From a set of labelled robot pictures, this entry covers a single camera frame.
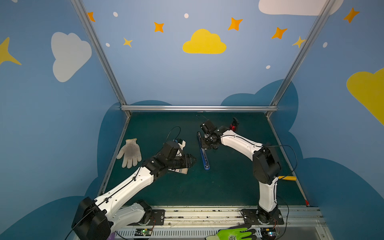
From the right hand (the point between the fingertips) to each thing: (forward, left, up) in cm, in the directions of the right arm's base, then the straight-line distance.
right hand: (204, 143), depth 93 cm
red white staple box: (-15, +13, -9) cm, 22 cm away
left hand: (-17, +5, +9) cm, 20 cm away
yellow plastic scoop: (-17, -50, -7) cm, 54 cm away
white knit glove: (-5, +49, -8) cm, 50 cm away
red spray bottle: (+14, -19, 0) cm, 24 cm away
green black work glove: (-45, -18, -9) cm, 49 cm away
